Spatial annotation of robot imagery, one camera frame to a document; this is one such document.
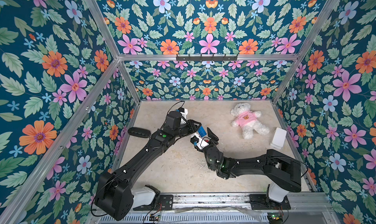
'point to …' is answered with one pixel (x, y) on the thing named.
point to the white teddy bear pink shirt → (246, 119)
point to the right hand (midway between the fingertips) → (206, 131)
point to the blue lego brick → (201, 131)
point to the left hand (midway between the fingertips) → (202, 124)
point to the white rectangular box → (278, 138)
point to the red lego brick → (207, 141)
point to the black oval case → (139, 132)
